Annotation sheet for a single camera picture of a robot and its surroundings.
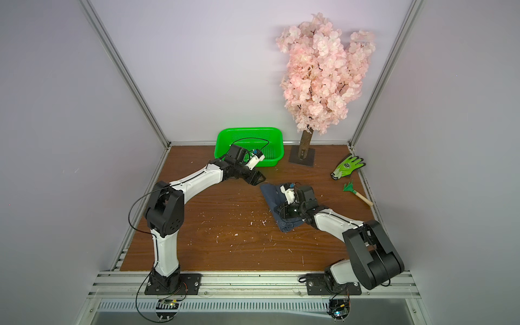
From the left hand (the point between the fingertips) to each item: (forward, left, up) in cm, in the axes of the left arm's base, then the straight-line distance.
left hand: (264, 174), depth 91 cm
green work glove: (+14, -45, -11) cm, 48 cm away
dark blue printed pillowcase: (-8, -6, -8) cm, 12 cm away
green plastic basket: (+2, -2, +20) cm, 20 cm away
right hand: (-13, -6, -6) cm, 15 cm away
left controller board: (-50, +35, -16) cm, 63 cm away
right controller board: (-49, -28, -14) cm, 58 cm away
